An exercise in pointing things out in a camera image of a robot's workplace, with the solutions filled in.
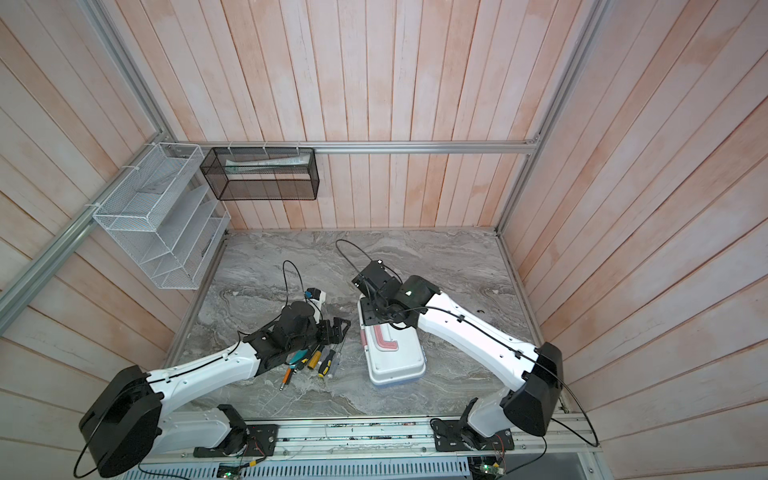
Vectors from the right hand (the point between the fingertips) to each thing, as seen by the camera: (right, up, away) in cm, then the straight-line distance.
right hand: (373, 310), depth 76 cm
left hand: (-10, -7, +8) cm, 15 cm away
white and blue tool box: (+5, -12, +1) cm, 13 cm away
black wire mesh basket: (-40, +44, +29) cm, 66 cm away
